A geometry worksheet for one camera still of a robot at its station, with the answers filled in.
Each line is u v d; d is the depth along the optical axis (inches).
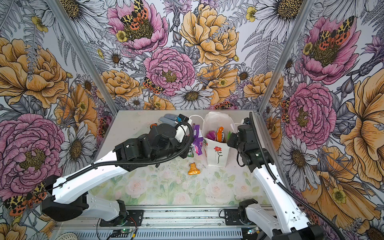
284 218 15.4
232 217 28.8
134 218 29.1
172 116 45.8
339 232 22.7
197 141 23.9
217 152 31.3
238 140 22.7
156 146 17.2
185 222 29.1
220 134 36.1
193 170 35.2
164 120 43.8
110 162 15.6
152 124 43.2
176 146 17.8
